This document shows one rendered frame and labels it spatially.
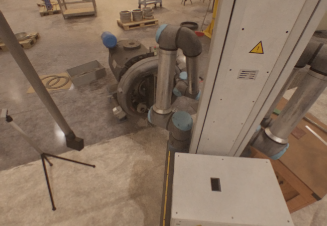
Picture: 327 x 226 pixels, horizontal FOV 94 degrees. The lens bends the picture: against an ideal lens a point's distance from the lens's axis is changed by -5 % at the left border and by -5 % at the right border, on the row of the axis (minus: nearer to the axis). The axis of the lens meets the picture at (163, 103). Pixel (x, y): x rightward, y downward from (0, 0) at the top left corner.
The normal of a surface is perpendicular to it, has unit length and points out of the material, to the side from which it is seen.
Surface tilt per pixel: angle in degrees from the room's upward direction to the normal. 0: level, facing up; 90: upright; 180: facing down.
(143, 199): 0
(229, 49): 90
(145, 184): 0
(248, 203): 0
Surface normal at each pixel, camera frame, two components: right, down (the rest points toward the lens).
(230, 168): 0.00, -0.73
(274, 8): -0.10, 0.68
